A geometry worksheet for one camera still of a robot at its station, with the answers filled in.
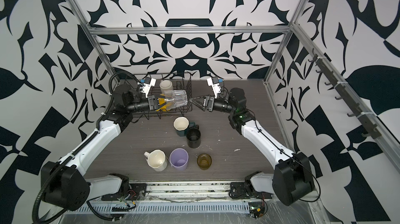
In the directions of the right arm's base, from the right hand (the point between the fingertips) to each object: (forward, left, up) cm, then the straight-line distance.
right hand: (192, 100), depth 67 cm
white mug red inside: (+28, +19, -22) cm, 40 cm away
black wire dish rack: (+39, +11, -28) cm, 50 cm away
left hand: (+4, +10, -2) cm, 11 cm away
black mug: (-3, +1, -31) cm, 31 cm away
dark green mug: (+3, +8, -27) cm, 28 cm away
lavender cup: (-15, +8, -29) cm, 34 cm away
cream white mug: (-15, +20, -31) cm, 40 cm away
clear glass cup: (0, +7, +2) cm, 7 cm away
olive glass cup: (-15, -5, -33) cm, 37 cm away
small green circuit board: (-36, -28, -35) cm, 57 cm away
